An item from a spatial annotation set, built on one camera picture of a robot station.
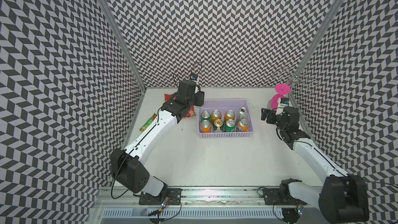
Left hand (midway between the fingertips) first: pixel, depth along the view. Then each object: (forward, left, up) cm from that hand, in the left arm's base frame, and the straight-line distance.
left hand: (198, 93), depth 79 cm
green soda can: (-2, -3, -17) cm, 17 cm away
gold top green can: (-7, -11, -20) cm, 24 cm away
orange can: (+1, -10, -19) cm, 22 cm away
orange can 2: (0, -18, -18) cm, 26 cm away
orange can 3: (-8, -3, -18) cm, 20 cm away
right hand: (-4, -39, -12) cm, 41 cm away
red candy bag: (+6, +6, -25) cm, 27 cm away
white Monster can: (-2, -25, -16) cm, 30 cm away
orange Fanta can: (-7, -25, -19) cm, 33 cm away
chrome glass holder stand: (+10, -54, +3) cm, 55 cm away
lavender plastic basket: (+12, -16, -25) cm, 32 cm away
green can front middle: (-7, -18, -20) cm, 28 cm away
